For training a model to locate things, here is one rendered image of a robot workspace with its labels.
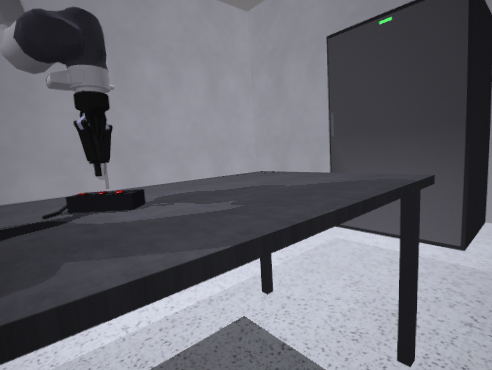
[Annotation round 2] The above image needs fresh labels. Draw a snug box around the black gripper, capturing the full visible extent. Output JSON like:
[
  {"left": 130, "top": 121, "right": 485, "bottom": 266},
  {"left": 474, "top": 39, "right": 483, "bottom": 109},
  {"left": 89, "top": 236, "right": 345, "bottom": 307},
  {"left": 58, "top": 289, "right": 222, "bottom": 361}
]
[{"left": 74, "top": 91, "right": 113, "bottom": 190}]

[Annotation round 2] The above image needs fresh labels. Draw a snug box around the black power strip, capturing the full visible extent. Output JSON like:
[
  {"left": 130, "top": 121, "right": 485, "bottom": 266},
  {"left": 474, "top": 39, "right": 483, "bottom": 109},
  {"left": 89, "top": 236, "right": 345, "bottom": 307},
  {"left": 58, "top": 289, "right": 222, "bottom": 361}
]
[{"left": 42, "top": 189, "right": 145, "bottom": 219}]

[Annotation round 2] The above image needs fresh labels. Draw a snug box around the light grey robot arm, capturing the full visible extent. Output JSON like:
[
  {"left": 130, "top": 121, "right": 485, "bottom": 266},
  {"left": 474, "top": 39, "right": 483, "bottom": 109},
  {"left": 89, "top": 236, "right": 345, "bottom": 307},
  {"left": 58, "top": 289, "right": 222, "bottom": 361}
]
[{"left": 0, "top": 0, "right": 114, "bottom": 93}]

